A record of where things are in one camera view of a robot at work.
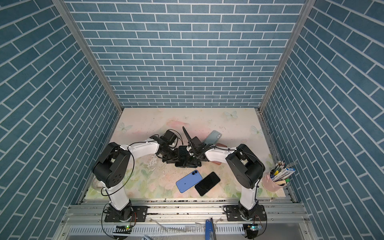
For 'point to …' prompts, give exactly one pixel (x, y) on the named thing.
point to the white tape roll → (98, 185)
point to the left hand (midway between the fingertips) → (180, 160)
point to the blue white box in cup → (283, 174)
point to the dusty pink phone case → (220, 145)
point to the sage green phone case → (213, 137)
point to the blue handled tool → (210, 234)
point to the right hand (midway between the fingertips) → (182, 164)
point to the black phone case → (183, 154)
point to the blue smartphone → (189, 181)
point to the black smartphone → (207, 183)
